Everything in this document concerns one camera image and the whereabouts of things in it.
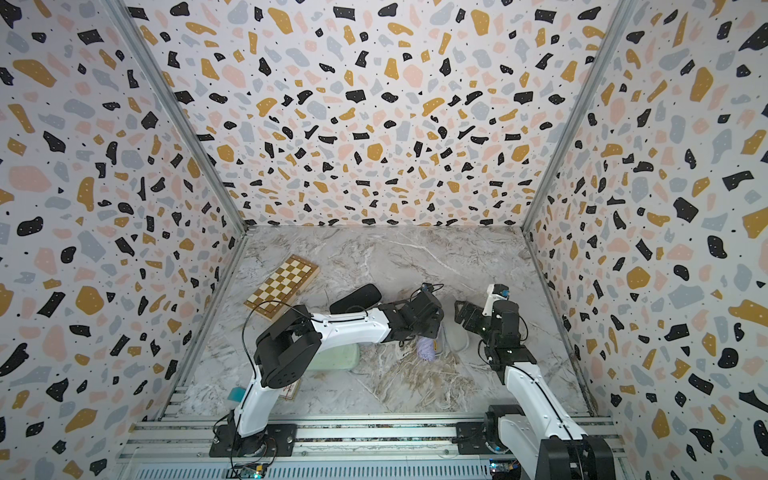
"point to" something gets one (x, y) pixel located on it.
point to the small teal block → (236, 394)
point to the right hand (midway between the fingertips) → (469, 306)
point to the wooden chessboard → (271, 297)
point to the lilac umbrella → (426, 348)
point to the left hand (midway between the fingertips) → (442, 322)
